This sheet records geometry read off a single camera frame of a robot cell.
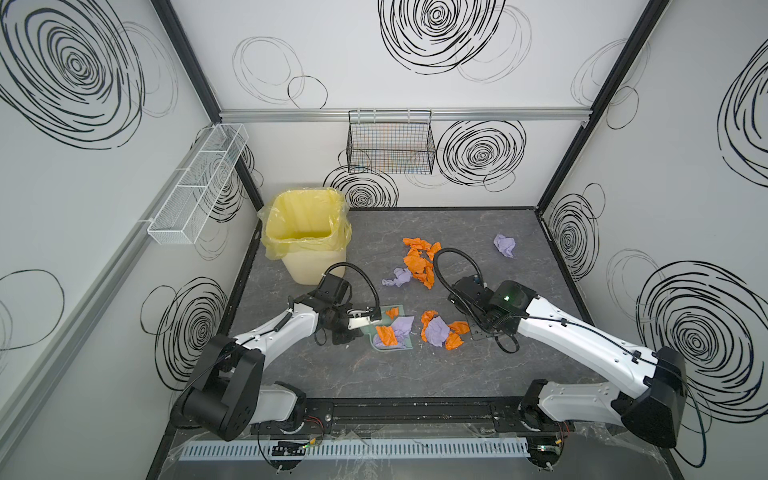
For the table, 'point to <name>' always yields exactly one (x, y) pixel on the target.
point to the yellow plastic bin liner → (305, 220)
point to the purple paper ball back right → (505, 245)
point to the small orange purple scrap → (392, 312)
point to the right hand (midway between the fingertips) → (478, 330)
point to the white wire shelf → (186, 210)
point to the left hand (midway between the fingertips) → (359, 323)
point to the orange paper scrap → (421, 269)
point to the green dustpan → (385, 321)
